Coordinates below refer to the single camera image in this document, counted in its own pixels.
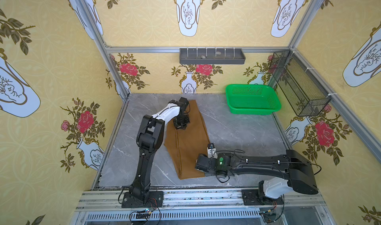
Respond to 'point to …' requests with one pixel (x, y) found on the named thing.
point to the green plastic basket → (252, 99)
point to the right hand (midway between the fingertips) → (209, 172)
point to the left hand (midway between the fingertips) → (188, 127)
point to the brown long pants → (189, 143)
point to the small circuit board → (143, 215)
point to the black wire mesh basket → (305, 95)
